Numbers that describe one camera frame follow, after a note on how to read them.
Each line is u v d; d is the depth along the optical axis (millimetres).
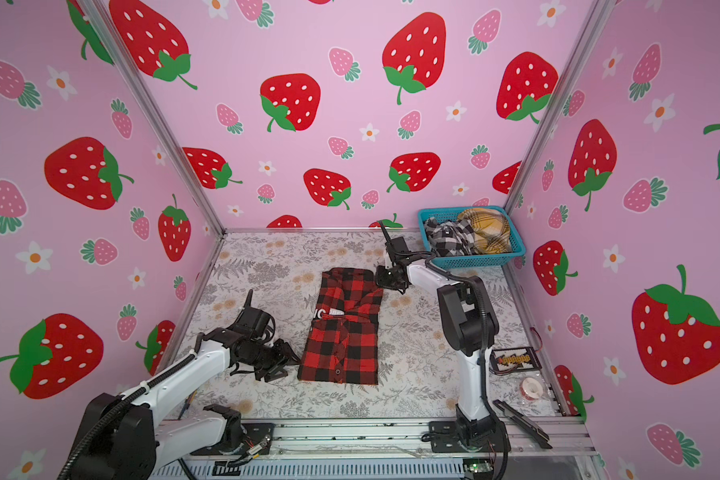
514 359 859
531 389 813
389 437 759
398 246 821
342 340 878
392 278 871
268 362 727
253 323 691
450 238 1066
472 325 548
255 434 747
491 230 1074
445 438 737
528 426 749
